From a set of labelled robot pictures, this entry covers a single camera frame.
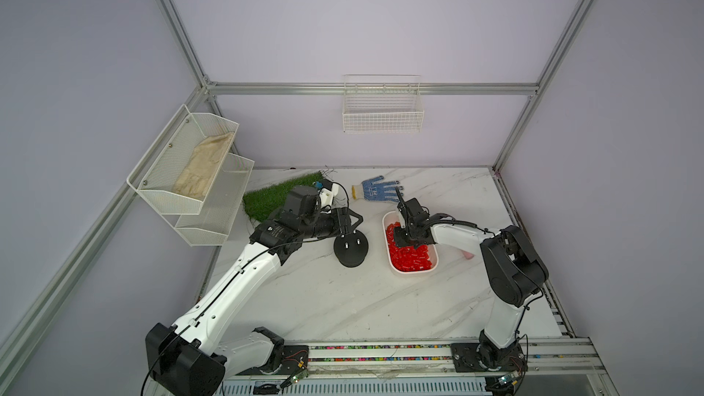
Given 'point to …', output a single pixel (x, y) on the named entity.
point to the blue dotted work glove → (372, 190)
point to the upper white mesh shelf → (180, 169)
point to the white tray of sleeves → (409, 259)
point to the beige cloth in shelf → (195, 177)
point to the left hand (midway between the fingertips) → (355, 225)
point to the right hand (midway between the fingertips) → (401, 240)
